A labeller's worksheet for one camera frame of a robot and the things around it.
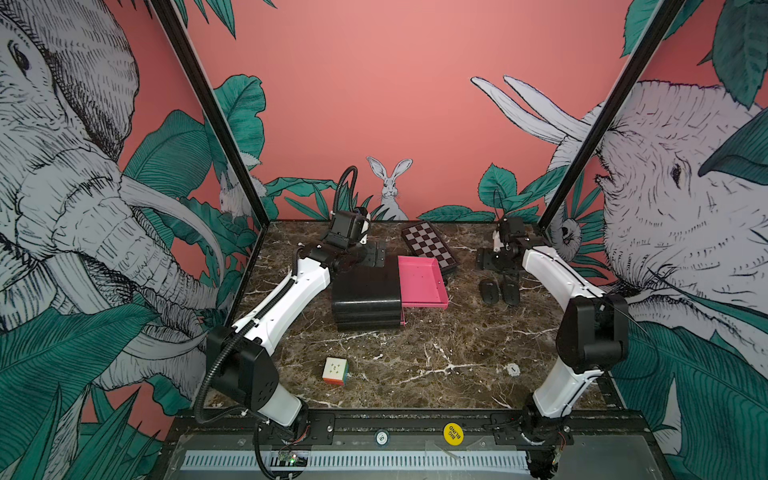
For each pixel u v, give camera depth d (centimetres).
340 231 61
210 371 39
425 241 111
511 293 98
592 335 49
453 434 73
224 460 70
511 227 73
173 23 71
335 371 78
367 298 78
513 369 84
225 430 75
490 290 101
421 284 91
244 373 42
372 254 73
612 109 86
